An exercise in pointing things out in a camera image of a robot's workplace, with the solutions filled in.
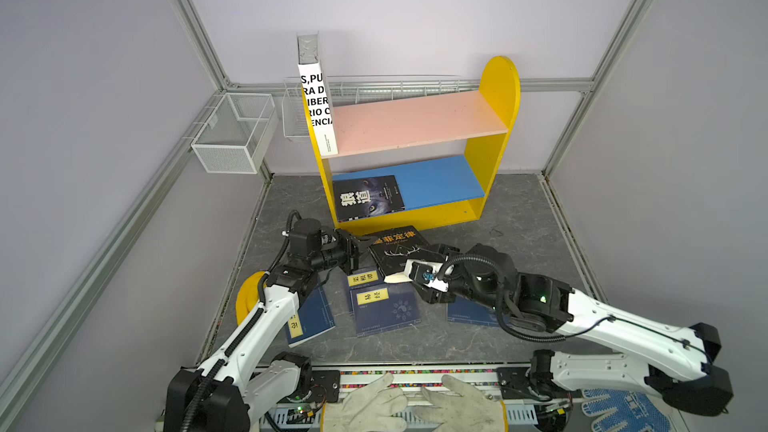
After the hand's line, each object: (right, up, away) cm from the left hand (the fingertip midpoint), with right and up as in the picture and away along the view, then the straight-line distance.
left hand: (380, 243), depth 73 cm
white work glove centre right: (+20, -40, -2) cm, 45 cm away
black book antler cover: (+3, -1, -3) cm, 4 cm away
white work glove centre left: (-2, -39, -2) cm, 39 cm away
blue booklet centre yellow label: (0, -20, +12) cm, 24 cm away
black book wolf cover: (-6, +12, +21) cm, 25 cm away
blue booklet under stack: (-7, -14, +18) cm, 23 cm away
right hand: (+9, -2, -9) cm, 13 cm away
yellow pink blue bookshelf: (+10, +13, +21) cm, 26 cm away
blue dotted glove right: (+61, -39, -2) cm, 73 cm away
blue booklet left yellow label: (-20, -23, +11) cm, 32 cm away
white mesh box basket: (-51, +34, +28) cm, 67 cm away
